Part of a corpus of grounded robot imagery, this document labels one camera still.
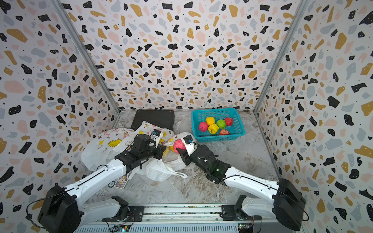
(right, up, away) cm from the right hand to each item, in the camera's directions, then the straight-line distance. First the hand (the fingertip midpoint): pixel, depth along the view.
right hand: (182, 145), depth 74 cm
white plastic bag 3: (-11, -13, +4) cm, 17 cm away
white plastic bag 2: (-40, +2, +24) cm, 47 cm away
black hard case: (-17, +15, +37) cm, 44 cm away
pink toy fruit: (+12, +9, +30) cm, 33 cm away
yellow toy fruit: (+18, +13, +35) cm, 42 cm away
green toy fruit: (+26, +11, +33) cm, 43 cm away
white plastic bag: (-49, -6, +14) cm, 52 cm away
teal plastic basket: (+36, +6, +32) cm, 49 cm away
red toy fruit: (+31, +12, +34) cm, 48 cm away
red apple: (+27, +5, +29) cm, 40 cm away
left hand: (-9, -2, +8) cm, 13 cm away
